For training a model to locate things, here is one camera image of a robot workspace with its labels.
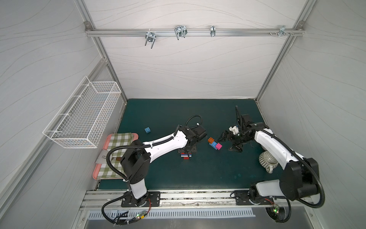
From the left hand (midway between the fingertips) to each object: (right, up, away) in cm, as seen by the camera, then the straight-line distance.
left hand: (189, 151), depth 82 cm
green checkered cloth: (-52, +4, +13) cm, 54 cm away
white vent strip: (-3, -28, -12) cm, 30 cm away
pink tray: (-38, +6, +16) cm, 41 cm away
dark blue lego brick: (-2, -5, +7) cm, 9 cm away
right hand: (+20, +4, 0) cm, 21 cm away
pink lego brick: (+19, +1, +8) cm, 21 cm away
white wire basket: (-53, +18, -14) cm, 58 cm away
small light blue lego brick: (-30, +10, +19) cm, 37 cm away
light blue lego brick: (+16, +2, +11) cm, 19 cm away
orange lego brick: (+14, +4, +11) cm, 18 cm away
